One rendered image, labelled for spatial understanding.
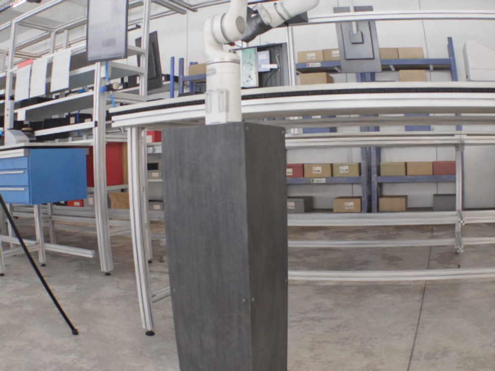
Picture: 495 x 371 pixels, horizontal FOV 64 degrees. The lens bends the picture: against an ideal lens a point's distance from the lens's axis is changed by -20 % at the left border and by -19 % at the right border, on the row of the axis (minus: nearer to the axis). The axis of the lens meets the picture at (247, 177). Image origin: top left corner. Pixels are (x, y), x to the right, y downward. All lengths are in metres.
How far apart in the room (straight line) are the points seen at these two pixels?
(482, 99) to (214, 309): 1.03
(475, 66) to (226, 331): 1.10
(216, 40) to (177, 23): 5.85
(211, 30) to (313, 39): 4.92
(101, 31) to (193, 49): 3.96
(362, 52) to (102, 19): 1.96
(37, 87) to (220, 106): 2.70
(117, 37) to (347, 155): 3.70
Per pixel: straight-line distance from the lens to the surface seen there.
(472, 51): 1.51
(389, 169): 5.32
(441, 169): 5.30
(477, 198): 5.80
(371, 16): 2.39
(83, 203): 7.40
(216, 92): 1.23
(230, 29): 1.26
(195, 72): 6.24
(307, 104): 1.53
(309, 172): 5.50
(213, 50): 1.27
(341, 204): 5.41
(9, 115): 4.02
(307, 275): 2.49
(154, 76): 4.33
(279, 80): 1.79
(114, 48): 2.98
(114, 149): 3.51
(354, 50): 3.64
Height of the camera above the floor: 0.76
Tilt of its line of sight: 2 degrees down
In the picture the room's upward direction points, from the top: 2 degrees counter-clockwise
